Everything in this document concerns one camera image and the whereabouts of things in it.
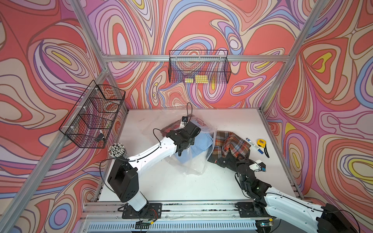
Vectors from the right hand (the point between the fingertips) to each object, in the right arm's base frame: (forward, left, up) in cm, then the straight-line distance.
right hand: (237, 157), depth 84 cm
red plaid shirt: (+11, +5, +2) cm, 12 cm away
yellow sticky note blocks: (+42, +20, +27) cm, 54 cm away
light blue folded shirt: (+14, +19, -3) cm, 24 cm away
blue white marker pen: (+12, -17, -7) cm, 21 cm away
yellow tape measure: (+13, -23, -7) cm, 27 cm away
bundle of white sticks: (+2, +66, +12) cm, 67 cm away
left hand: (+11, +30, +9) cm, 33 cm away
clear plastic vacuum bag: (+5, +22, -8) cm, 24 cm away
